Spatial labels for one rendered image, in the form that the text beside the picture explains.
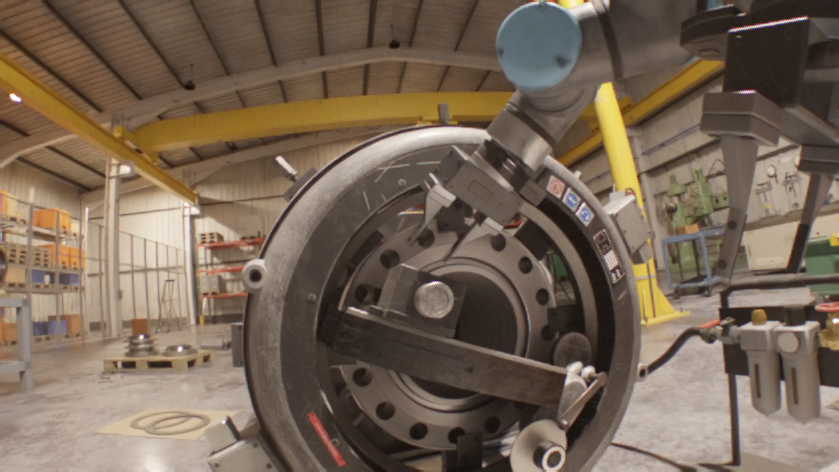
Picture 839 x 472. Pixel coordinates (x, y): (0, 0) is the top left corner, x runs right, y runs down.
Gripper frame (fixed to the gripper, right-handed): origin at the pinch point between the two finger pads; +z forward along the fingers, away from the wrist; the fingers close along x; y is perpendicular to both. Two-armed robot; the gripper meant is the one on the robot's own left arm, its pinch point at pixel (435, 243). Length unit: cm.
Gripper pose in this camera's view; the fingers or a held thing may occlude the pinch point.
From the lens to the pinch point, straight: 59.2
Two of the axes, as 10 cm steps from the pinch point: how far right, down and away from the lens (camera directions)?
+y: -2.4, -5.5, 8.0
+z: -5.8, 7.4, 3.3
